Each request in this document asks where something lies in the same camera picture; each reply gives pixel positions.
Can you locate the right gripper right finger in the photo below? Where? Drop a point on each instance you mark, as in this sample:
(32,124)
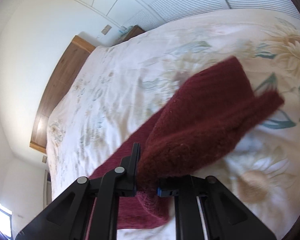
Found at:
(181,186)

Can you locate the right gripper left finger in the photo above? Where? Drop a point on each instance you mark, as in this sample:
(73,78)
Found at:
(122,179)

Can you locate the dark red knitted garment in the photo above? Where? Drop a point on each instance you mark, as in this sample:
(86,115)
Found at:
(204,121)

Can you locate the floral cream bed cover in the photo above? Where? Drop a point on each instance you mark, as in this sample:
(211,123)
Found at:
(119,88)

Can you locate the dark framed window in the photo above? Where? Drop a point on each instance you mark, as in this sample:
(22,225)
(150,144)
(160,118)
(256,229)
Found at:
(6,222)

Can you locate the wooden headboard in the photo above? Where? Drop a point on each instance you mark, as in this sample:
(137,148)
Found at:
(58,85)

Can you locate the right wooden nightstand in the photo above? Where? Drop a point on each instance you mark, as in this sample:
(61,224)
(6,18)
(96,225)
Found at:
(132,32)

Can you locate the left wall switch plate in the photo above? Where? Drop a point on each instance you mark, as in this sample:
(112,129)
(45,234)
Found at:
(44,159)

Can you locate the beige wall switch plate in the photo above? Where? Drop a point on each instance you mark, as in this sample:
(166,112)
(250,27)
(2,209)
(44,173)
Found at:
(106,29)

